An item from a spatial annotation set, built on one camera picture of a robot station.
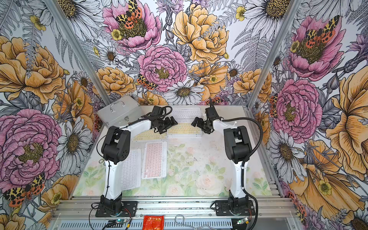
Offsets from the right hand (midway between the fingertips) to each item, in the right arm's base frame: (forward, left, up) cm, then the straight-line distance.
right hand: (196, 128), depth 103 cm
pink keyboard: (-21, +27, -3) cm, 35 cm away
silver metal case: (+7, +51, +12) cm, 52 cm away
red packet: (-53, +24, -2) cm, 58 cm away
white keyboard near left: (-28, +41, -3) cm, 49 cm away
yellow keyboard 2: (-3, +34, -2) cm, 34 cm away
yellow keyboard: (-1, +8, 0) cm, 8 cm away
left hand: (0, +16, +1) cm, 16 cm away
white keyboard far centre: (+17, +7, -3) cm, 18 cm away
